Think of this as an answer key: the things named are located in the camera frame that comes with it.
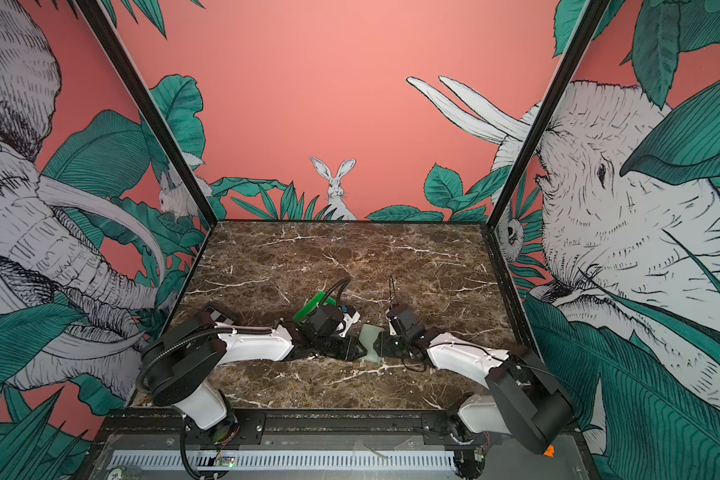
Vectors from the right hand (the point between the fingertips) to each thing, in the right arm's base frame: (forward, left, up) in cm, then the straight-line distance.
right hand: (374, 344), depth 86 cm
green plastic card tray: (+14, +20, -1) cm, 25 cm away
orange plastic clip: (-26, -42, -1) cm, 49 cm away
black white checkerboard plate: (+8, +49, +1) cm, 49 cm away
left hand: (-3, +2, +2) cm, 4 cm away
